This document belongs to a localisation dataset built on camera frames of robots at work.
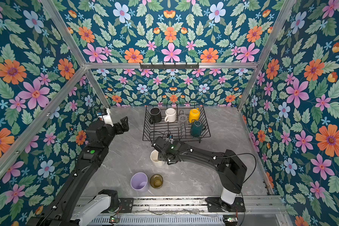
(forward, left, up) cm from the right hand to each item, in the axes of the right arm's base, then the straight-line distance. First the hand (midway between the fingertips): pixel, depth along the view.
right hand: (161, 156), depth 81 cm
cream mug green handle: (+21, -22, -1) cm, 30 cm away
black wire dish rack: (+22, +10, -6) cm, 25 cm away
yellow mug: (+32, -22, +1) cm, 39 cm away
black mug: (+32, +7, 0) cm, 33 cm away
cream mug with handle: (0, +5, -1) cm, 5 cm away
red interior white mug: (+31, -4, -1) cm, 32 cm away
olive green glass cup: (-12, +3, -8) cm, 14 cm away
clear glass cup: (+27, -13, -3) cm, 30 cm away
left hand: (+12, +20, +23) cm, 33 cm away
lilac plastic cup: (-12, +13, -9) cm, 20 cm away
